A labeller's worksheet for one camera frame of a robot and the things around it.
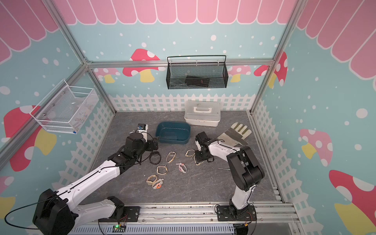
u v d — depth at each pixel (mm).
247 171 480
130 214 743
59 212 386
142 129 700
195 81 867
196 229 1586
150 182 830
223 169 896
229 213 740
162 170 895
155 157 950
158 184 814
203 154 810
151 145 732
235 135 1057
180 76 996
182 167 878
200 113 1044
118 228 728
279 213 759
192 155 943
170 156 943
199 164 903
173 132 1070
